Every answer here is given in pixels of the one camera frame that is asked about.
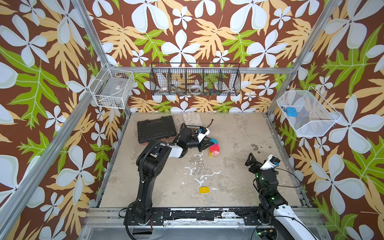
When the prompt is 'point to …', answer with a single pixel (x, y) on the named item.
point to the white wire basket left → (113, 88)
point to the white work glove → (192, 118)
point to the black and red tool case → (162, 129)
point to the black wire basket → (195, 79)
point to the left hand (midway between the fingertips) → (211, 139)
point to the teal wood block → (214, 140)
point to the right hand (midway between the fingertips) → (255, 156)
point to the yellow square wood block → (210, 154)
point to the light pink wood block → (215, 153)
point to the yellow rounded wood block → (204, 190)
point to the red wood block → (214, 148)
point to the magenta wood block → (214, 145)
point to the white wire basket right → (307, 112)
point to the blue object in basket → (291, 111)
